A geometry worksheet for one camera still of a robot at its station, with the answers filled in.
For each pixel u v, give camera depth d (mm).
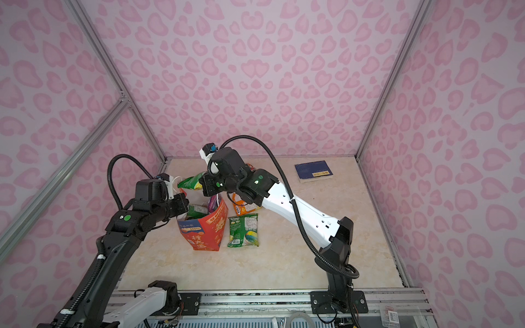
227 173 505
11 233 503
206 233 734
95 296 396
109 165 511
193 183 681
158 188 563
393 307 720
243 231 878
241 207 965
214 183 578
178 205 652
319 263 381
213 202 802
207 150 578
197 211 836
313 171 1132
